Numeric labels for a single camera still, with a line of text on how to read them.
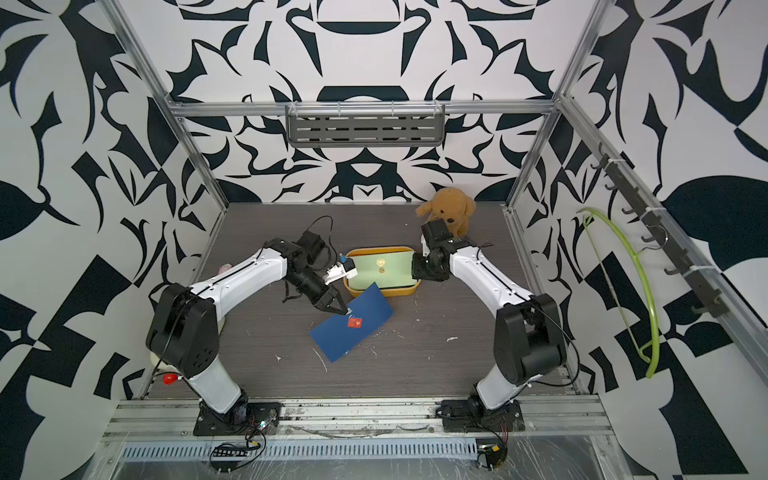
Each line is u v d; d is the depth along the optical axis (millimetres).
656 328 575
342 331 845
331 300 751
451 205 963
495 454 711
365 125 921
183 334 458
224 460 703
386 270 964
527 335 454
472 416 673
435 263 651
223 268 995
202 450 709
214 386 542
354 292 909
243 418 700
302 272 700
